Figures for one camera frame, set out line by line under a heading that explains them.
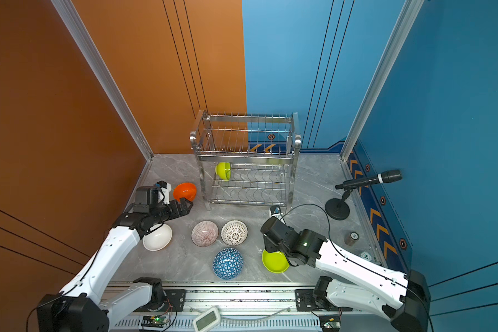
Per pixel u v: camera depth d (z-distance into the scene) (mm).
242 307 725
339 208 965
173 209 722
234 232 889
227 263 809
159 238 833
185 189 1021
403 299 392
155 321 701
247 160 1131
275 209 664
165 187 751
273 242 570
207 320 679
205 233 891
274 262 806
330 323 702
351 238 822
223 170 994
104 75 858
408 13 703
